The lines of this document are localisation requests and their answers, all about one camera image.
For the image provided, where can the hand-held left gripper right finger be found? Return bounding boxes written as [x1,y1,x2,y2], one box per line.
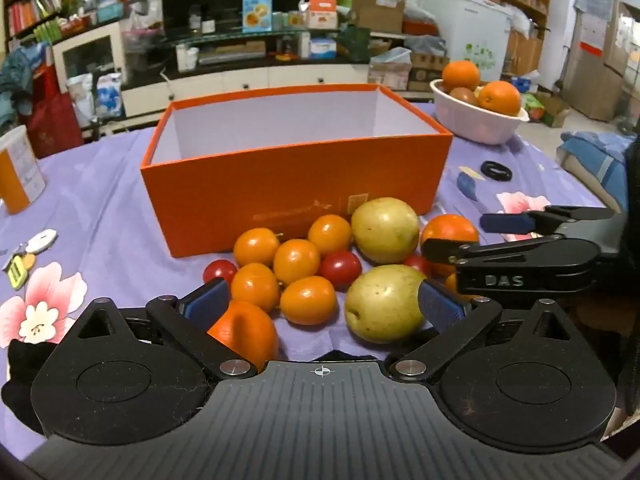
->
[387,279,577,384]

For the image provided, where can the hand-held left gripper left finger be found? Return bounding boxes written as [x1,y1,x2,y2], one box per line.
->
[74,277,259,382]

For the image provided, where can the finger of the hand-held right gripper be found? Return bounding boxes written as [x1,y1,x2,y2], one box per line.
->
[480,204,616,236]
[422,236,602,297]

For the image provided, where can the red cherry tomato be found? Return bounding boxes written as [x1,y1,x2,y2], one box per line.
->
[402,255,432,279]
[202,259,238,285]
[320,250,362,291]

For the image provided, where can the small mandarin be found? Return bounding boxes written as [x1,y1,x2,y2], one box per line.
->
[233,227,281,267]
[307,214,353,256]
[280,276,337,325]
[230,262,281,312]
[273,238,321,286]

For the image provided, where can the large orange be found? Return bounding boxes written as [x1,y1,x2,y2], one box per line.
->
[477,81,522,116]
[442,60,482,93]
[420,214,481,277]
[206,300,279,368]

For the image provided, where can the yellow pear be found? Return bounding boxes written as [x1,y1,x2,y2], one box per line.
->
[344,264,428,344]
[351,197,421,265]

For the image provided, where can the orange cardboard box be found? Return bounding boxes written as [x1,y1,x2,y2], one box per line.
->
[140,84,454,259]

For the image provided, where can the blue folded blanket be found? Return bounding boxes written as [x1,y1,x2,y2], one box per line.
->
[557,130,631,211]

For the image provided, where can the white plastic bowl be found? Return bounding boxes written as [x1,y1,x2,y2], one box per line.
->
[430,79,531,146]

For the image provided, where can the purple floral tablecloth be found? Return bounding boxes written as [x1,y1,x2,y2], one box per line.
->
[0,100,631,461]

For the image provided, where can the white key tag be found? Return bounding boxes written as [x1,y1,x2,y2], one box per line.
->
[26,229,58,253]

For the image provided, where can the yellow green key tag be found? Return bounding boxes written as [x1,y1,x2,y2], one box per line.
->
[5,255,31,288]

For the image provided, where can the large cardboard carton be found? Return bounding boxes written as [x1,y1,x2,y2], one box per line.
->
[562,0,640,121]

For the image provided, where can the clear storage box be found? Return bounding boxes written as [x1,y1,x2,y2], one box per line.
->
[369,47,413,86]

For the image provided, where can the white appliance green print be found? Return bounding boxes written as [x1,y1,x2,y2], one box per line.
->
[417,0,513,68]

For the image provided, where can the white television stand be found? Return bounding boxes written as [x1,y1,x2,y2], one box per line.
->
[122,62,371,116]

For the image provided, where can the blue white plastic bag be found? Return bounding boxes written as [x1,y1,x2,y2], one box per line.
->
[96,72,126,118]

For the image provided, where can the orange white canister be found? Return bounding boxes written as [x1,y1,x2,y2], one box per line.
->
[0,125,47,216]

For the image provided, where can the dark green bag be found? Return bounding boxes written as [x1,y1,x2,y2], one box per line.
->
[337,25,372,63]

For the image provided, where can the red bag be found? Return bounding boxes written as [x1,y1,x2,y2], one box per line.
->
[25,67,83,156]

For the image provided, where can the open cardboard box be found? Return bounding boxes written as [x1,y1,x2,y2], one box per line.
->
[351,0,407,35]

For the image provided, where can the silver media player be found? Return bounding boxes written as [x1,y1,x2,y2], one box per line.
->
[197,45,268,66]

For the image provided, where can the white cabinet glass door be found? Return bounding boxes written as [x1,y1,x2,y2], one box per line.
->
[52,22,126,93]

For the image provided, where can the orange white carton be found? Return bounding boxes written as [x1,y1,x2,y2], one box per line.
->
[306,0,338,30]

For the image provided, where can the blue snack packet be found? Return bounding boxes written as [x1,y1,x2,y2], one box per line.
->
[242,0,274,35]

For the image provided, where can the black rubber ring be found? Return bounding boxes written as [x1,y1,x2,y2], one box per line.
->
[481,161,512,181]

